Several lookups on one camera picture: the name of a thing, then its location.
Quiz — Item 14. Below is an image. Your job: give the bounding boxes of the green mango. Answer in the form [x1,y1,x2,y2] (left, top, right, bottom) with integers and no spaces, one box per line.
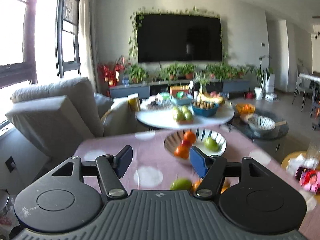
[204,137,219,152]
[170,178,193,191]

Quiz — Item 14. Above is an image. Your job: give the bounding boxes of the orange with stem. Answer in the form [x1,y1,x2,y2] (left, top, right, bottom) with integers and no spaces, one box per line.
[174,145,190,159]

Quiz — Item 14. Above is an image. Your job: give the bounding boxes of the small red apple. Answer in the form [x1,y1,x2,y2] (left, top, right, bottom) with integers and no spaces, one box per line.
[181,139,192,148]

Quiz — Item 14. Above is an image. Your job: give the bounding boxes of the green mango on table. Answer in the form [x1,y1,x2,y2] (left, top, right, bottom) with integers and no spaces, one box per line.
[170,178,193,191]

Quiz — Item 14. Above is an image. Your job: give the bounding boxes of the small striped bowl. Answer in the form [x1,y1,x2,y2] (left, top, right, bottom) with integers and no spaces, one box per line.
[247,115,275,135]

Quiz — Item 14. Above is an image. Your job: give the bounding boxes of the dark round coffee table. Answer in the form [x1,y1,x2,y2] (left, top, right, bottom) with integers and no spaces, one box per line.
[228,108,289,140]

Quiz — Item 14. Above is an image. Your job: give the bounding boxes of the grey sofa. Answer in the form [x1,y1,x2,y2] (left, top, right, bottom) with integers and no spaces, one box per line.
[6,77,145,161]

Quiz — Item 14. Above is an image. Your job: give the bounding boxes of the yellow basket of oranges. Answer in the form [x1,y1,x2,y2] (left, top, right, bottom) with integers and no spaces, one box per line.
[235,103,255,115]

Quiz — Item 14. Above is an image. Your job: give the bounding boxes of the large striped white bowl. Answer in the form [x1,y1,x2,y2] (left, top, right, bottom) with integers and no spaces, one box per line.
[164,128,227,166]

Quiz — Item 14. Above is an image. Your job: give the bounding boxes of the blue bowl of nuts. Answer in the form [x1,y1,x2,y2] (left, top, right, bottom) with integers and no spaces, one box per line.
[192,101,220,117]

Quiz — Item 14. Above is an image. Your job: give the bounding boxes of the green pears on tray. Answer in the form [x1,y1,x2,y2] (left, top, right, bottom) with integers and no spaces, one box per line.
[172,106,194,124]

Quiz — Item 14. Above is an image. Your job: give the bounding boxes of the banana bunch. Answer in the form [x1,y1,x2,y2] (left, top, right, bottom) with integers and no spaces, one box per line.
[201,92,225,105]

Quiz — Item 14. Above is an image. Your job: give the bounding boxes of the tall plant white pot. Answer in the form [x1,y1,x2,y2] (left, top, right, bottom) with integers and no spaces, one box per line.
[249,55,274,100]

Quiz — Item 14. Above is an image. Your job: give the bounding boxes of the round white side table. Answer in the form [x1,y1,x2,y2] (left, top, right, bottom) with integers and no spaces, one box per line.
[135,104,235,130]

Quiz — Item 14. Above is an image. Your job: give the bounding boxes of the yellow tin can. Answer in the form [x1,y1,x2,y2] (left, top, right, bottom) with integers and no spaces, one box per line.
[127,93,140,112]

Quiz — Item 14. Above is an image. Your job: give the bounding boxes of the grey tv cabinet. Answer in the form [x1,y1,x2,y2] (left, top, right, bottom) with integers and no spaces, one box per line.
[107,79,249,99]

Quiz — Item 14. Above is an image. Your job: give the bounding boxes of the red flower decoration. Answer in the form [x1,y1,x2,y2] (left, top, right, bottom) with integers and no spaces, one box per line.
[98,56,131,87]

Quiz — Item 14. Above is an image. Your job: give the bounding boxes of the black wall television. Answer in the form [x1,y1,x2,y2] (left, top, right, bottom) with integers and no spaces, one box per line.
[136,14,222,63]

